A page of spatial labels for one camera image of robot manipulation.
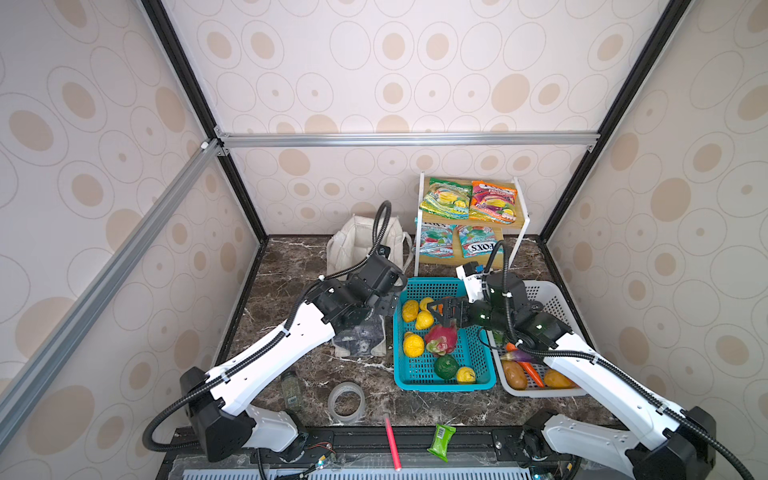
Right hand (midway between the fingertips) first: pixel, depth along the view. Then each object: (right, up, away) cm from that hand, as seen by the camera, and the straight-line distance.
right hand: (441, 303), depth 74 cm
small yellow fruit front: (+7, -20, +5) cm, 22 cm away
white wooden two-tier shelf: (+7, +20, +2) cm, 22 cm away
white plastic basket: (+36, +1, +20) cm, 41 cm away
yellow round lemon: (-6, -13, +10) cm, 18 cm away
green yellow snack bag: (+3, +27, +5) cm, 28 cm away
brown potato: (+21, -20, +6) cm, 30 cm away
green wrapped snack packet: (0, -33, 0) cm, 33 cm away
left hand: (-14, +5, -2) cm, 15 cm away
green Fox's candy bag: (+15, +17, +20) cm, 30 cm away
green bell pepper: (+3, -18, +7) cm, 20 cm away
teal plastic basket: (-6, -20, +13) cm, 24 cm away
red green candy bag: (+2, +17, +19) cm, 26 cm away
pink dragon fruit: (+1, -11, +9) cm, 14 cm away
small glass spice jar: (-39, -23, +6) cm, 46 cm away
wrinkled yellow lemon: (-6, -4, +19) cm, 21 cm away
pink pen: (-12, -35, -2) cm, 37 cm away
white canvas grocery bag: (-25, +16, +12) cm, 32 cm away
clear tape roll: (-26, -24, +7) cm, 36 cm away
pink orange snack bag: (+14, +26, +5) cm, 30 cm away
